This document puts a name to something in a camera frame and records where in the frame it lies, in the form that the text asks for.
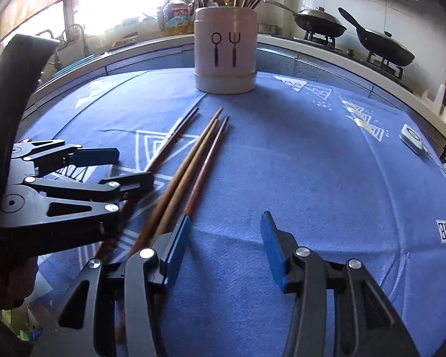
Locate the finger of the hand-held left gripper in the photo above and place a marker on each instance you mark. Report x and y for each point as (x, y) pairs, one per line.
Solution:
(133, 182)
(96, 155)

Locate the black pan with steel lid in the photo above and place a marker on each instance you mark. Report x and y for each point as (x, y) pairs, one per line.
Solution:
(319, 22)

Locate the white cylindrical utensil holder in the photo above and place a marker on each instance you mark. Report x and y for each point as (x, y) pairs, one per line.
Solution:
(225, 78)

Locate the white plastic stand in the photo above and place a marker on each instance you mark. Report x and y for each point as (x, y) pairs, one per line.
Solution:
(440, 98)

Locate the blue printed tablecloth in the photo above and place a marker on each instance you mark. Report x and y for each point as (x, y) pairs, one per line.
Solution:
(301, 156)

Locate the steel kitchen faucet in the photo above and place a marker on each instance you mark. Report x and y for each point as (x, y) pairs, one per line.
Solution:
(85, 44)

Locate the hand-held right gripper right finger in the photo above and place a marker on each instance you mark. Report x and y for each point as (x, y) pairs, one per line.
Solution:
(277, 253)

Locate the blue plastic basin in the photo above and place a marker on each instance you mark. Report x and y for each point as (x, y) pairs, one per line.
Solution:
(74, 65)

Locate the cooking oil bottle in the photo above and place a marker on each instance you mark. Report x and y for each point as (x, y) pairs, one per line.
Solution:
(176, 16)

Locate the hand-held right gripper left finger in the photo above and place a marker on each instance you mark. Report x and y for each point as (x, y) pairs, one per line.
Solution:
(176, 247)

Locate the small white square device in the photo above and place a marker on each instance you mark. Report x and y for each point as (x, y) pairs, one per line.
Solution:
(410, 135)

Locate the kitchen counter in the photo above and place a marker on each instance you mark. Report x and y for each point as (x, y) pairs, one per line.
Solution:
(163, 41)

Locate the black wok with glass lid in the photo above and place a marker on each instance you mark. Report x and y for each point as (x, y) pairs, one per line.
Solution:
(386, 50)

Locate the reddish brown wooden chopstick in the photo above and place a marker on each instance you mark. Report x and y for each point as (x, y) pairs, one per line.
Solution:
(178, 132)
(207, 163)

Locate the gas stove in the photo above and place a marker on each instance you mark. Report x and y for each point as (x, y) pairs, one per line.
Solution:
(353, 56)

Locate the light brown wooden chopstick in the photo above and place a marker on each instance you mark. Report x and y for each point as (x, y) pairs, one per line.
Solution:
(187, 174)
(191, 156)

